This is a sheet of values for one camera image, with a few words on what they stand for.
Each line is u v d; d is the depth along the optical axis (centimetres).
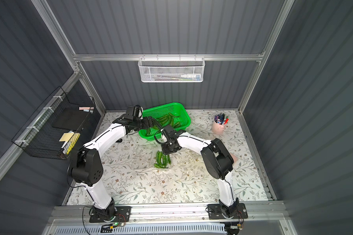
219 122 97
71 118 78
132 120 71
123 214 72
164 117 113
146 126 84
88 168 49
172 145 69
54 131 73
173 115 116
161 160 92
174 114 116
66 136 72
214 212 72
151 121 84
